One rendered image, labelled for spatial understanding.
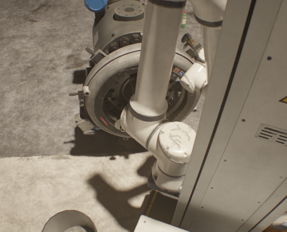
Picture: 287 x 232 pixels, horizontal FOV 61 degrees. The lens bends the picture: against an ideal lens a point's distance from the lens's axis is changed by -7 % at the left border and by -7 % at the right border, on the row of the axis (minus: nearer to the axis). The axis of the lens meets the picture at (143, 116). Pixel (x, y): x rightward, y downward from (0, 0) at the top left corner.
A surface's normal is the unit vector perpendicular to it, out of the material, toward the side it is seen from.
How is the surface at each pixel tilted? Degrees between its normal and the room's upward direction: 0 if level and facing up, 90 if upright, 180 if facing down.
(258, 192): 90
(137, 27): 5
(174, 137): 5
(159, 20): 81
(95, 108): 90
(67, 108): 0
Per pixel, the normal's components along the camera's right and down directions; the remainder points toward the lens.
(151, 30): -0.55, 0.51
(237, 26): -0.37, 0.70
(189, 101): 0.19, 0.74
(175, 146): 0.03, -0.51
